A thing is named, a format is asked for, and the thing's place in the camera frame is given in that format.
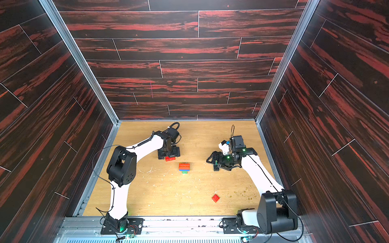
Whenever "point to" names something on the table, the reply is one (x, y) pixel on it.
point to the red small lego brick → (215, 198)
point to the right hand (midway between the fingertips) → (216, 162)
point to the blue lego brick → (184, 170)
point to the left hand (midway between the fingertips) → (174, 156)
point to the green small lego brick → (185, 172)
